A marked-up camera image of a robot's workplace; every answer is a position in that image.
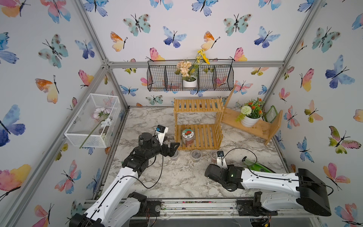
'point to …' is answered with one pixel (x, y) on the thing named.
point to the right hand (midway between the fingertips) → (217, 168)
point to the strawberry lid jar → (187, 137)
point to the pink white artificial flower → (100, 114)
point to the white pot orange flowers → (251, 111)
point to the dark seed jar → (195, 155)
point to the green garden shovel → (257, 167)
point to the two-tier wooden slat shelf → (207, 137)
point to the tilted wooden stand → (263, 129)
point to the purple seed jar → (175, 157)
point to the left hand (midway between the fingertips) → (173, 139)
